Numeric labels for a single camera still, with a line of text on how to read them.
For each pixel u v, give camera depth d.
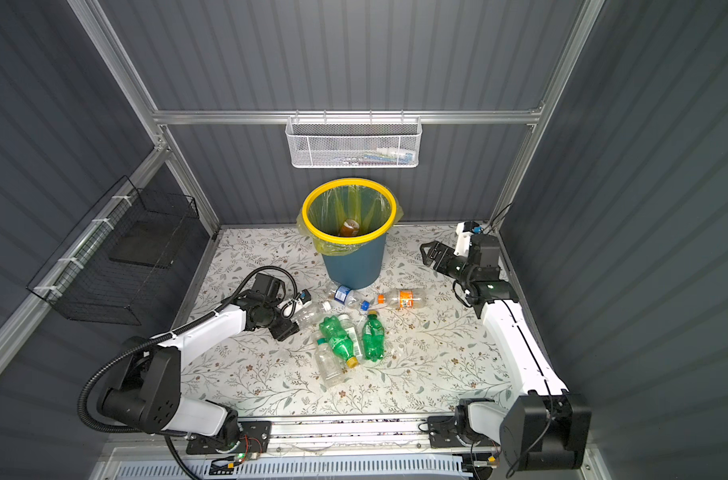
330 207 0.96
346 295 0.94
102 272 0.71
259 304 0.68
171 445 0.68
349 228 1.01
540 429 0.38
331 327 0.84
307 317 0.90
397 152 0.89
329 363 0.86
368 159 0.90
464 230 0.72
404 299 0.94
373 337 0.88
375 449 0.72
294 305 0.79
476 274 0.60
